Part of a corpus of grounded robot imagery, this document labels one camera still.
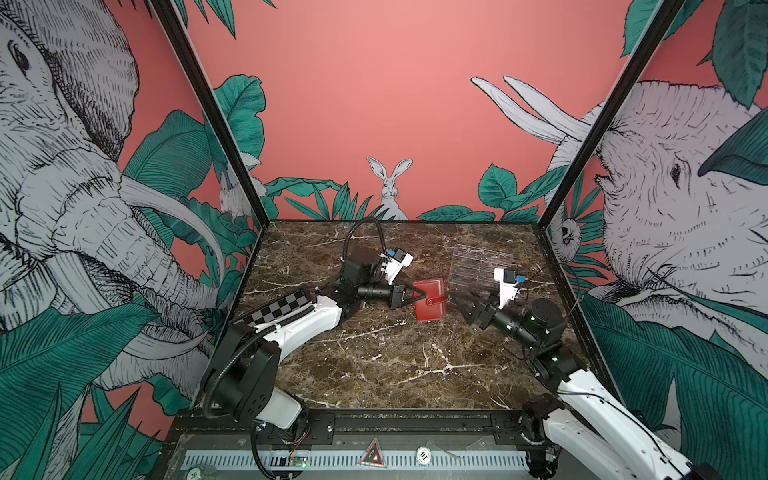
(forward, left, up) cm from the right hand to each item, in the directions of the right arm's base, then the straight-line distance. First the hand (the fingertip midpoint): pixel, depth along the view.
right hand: (460, 292), depth 70 cm
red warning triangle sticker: (-30, +21, -25) cm, 44 cm away
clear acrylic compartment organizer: (+24, -12, -23) cm, 35 cm away
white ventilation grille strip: (-31, +26, -26) cm, 48 cm away
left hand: (+2, +8, -4) cm, 9 cm away
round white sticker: (-30, +9, -25) cm, 40 cm away
